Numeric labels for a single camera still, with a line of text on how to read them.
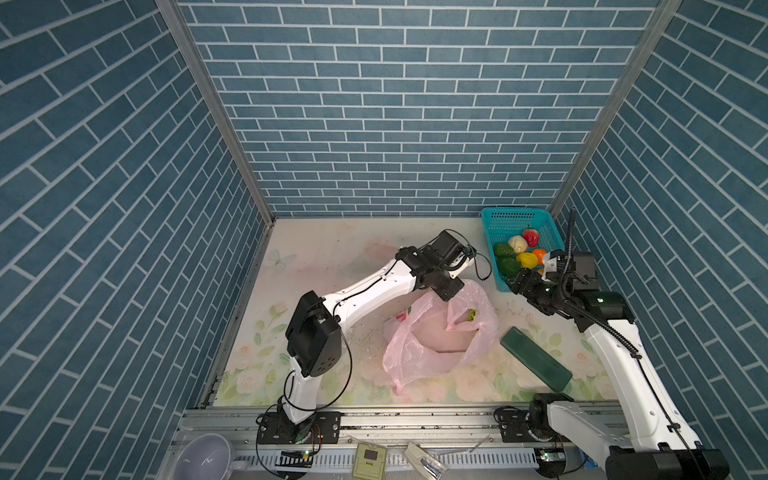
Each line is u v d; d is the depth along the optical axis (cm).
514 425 74
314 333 47
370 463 68
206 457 69
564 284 55
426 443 73
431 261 62
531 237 112
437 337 89
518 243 105
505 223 116
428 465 68
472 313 82
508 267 100
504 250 104
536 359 85
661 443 38
